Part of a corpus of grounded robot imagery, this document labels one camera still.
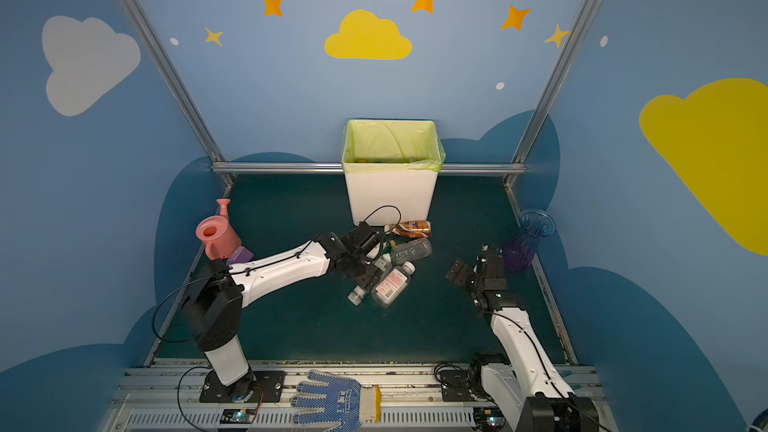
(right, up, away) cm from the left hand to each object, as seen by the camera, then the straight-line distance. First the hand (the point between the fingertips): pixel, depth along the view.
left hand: (372, 272), depth 86 cm
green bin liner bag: (+11, +42, +18) cm, 47 cm away
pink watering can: (-48, +11, +5) cm, 49 cm away
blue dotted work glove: (-6, -29, -14) cm, 33 cm away
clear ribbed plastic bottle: (+13, +6, +9) cm, 17 cm away
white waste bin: (+3, +22, +11) cm, 25 cm away
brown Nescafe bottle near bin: (+12, +12, +16) cm, 23 cm away
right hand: (+28, +1, +1) cm, 28 cm away
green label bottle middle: (+3, +2, +4) cm, 6 cm away
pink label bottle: (+6, -4, +2) cm, 7 cm away
